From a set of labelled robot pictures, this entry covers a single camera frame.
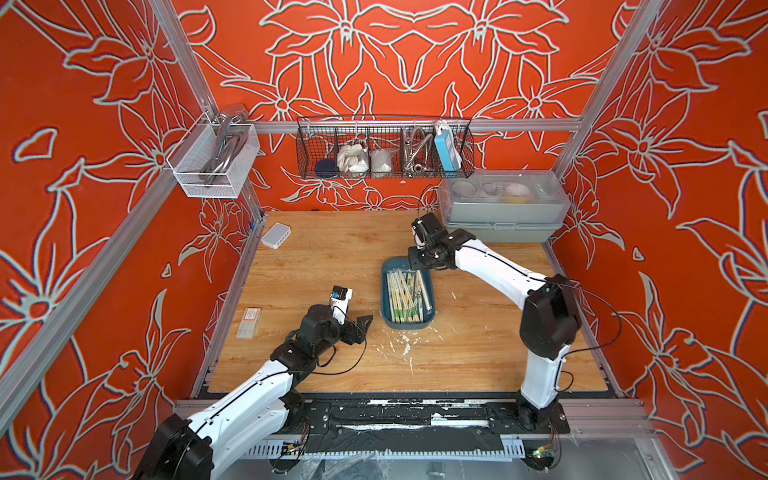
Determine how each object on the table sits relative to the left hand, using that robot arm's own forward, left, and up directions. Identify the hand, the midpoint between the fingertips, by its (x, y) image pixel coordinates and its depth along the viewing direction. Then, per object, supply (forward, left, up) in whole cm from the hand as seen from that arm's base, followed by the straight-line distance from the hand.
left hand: (360, 311), depth 82 cm
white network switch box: (+33, +36, -7) cm, 49 cm away
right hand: (+16, -13, +4) cm, 21 cm away
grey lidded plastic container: (+40, -48, +6) cm, 63 cm away
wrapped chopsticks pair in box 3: (+5, -17, +1) cm, 18 cm away
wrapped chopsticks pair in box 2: (+11, -14, -9) cm, 20 cm away
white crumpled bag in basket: (+41, +6, +23) cm, 47 cm away
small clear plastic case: (-3, +34, -8) cm, 35 cm away
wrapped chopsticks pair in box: (+15, -9, -8) cm, 19 cm away
